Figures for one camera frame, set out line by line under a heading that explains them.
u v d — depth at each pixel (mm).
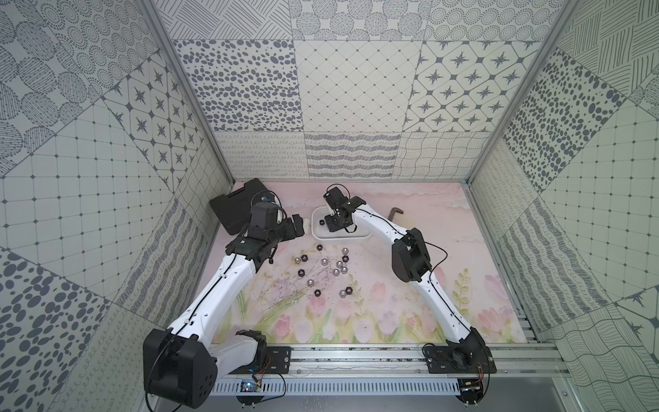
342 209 794
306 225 1028
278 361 738
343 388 701
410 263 660
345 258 954
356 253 980
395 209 1106
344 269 927
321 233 1011
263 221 592
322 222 1047
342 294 862
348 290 880
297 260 951
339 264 943
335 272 924
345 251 980
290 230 720
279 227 687
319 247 982
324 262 951
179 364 377
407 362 754
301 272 921
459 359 651
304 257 954
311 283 900
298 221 747
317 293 877
